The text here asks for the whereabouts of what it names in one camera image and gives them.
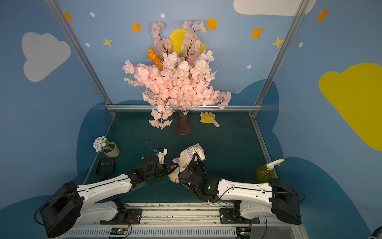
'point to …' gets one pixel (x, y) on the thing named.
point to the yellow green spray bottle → (264, 173)
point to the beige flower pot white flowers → (101, 144)
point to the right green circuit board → (244, 232)
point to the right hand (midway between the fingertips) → (202, 152)
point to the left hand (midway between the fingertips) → (179, 163)
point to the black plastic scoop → (106, 167)
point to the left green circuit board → (119, 231)
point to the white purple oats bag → (186, 156)
